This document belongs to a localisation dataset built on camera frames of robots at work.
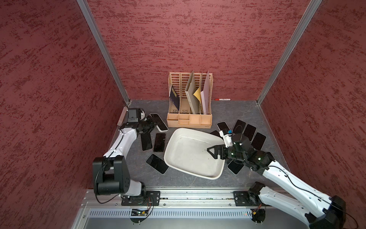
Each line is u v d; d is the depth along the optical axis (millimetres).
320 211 395
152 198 750
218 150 659
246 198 724
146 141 942
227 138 677
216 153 659
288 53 897
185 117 1033
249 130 1037
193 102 937
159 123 873
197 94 894
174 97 1124
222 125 1045
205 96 898
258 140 988
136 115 679
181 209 712
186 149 947
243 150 559
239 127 1067
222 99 1256
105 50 890
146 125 745
